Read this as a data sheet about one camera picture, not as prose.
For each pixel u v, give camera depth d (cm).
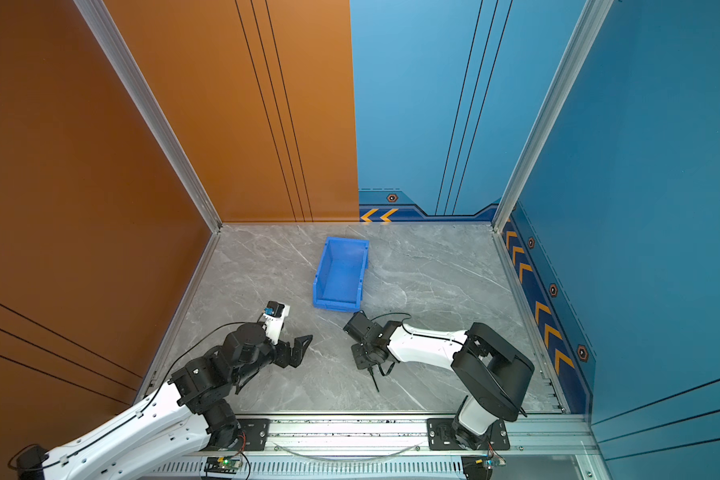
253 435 74
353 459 70
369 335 67
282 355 66
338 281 106
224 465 71
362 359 77
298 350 68
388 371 68
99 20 70
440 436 72
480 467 70
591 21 70
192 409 51
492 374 44
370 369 83
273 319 65
